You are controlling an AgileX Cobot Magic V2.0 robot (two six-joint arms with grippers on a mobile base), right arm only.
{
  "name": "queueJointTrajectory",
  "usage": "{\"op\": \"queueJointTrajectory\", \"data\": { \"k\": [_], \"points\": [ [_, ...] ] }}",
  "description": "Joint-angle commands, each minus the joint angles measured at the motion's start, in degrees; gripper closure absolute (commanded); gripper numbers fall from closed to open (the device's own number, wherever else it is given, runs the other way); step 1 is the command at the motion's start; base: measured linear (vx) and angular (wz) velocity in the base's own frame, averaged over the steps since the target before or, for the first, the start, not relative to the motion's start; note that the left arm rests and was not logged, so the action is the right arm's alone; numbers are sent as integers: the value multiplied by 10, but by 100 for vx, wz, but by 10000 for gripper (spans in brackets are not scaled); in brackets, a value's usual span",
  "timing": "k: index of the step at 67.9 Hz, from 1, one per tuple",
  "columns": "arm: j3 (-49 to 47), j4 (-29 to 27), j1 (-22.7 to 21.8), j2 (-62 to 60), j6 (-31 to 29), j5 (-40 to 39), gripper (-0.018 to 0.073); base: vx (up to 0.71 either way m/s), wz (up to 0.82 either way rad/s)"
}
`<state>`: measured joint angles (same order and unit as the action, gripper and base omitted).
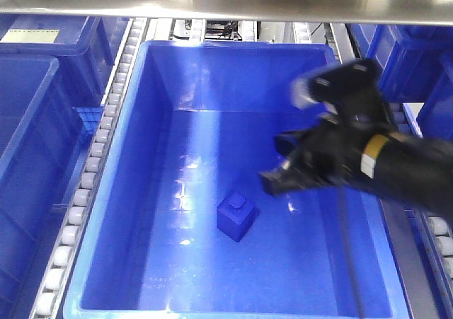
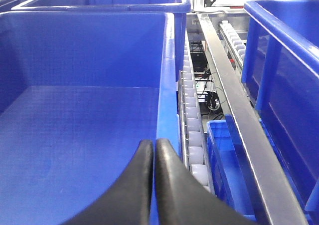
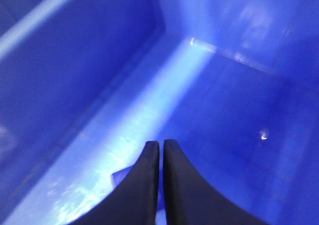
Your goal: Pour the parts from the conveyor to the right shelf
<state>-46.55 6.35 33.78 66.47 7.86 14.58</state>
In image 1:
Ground group of blue bins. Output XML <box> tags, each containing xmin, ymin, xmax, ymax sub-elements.
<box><xmin>0</xmin><ymin>14</ymin><xmax>453</xmax><ymax>319</ymax></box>

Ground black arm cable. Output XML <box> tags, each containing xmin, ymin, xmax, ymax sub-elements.
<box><xmin>334</xmin><ymin>186</ymin><xmax>367</xmax><ymax>319</ymax></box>

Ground large blue plastic bin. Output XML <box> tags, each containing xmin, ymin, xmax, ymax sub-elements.
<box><xmin>62</xmin><ymin>39</ymin><xmax>413</xmax><ymax>319</ymax></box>

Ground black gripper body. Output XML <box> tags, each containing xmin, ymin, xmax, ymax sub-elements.
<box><xmin>289</xmin><ymin>115</ymin><xmax>391</xmax><ymax>190</ymax></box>

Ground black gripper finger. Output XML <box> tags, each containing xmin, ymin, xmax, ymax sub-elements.
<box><xmin>274</xmin><ymin>129</ymin><xmax>309</xmax><ymax>158</ymax></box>
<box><xmin>259</xmin><ymin>162</ymin><xmax>320</xmax><ymax>197</ymax></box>

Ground blue plastic box with knob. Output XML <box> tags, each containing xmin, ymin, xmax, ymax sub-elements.
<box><xmin>216</xmin><ymin>189</ymin><xmax>261</xmax><ymax>243</ymax></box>

